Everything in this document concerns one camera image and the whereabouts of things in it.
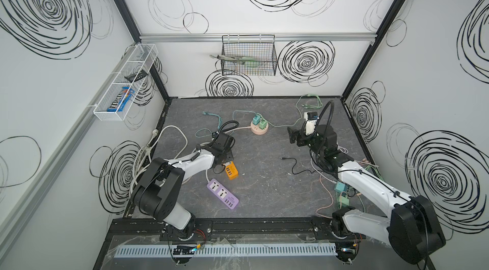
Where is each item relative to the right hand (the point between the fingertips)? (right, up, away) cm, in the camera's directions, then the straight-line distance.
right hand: (298, 125), depth 83 cm
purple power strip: (-33, -29, -2) cm, 44 cm away
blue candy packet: (-70, +10, -12) cm, 72 cm away
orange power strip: (-29, -21, +4) cm, 37 cm away
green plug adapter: (-14, -1, +16) cm, 22 cm away
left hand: (-31, -16, +10) cm, 36 cm away
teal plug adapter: (-18, +2, +19) cm, 26 cm away
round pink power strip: (-18, -4, +19) cm, 26 cm away
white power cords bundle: (-75, -15, +14) cm, 78 cm away
